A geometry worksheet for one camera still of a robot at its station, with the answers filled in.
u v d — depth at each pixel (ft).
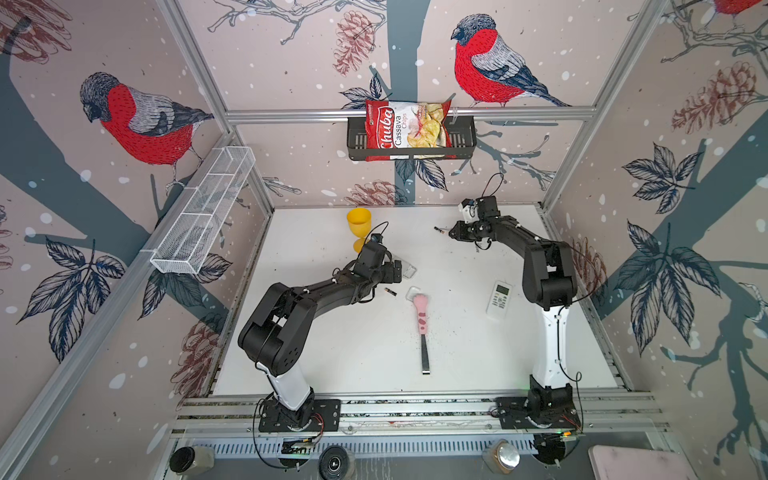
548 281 1.99
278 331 1.54
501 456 1.95
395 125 2.87
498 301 3.04
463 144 3.06
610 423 2.40
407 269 3.31
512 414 2.39
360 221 3.23
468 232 3.12
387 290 3.18
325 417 2.39
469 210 3.15
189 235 2.39
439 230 3.74
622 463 2.19
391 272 2.79
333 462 1.92
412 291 3.20
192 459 2.00
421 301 3.03
